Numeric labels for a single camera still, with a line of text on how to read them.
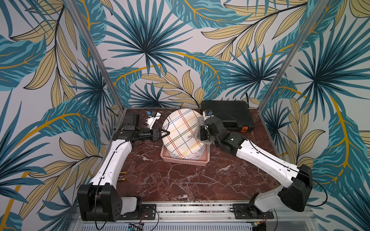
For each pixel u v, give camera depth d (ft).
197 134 2.42
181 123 2.45
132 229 2.32
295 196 1.30
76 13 2.26
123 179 2.72
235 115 3.85
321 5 2.23
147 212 2.42
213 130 1.83
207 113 2.14
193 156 3.03
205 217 2.41
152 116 2.19
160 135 2.33
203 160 2.95
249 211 2.20
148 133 2.15
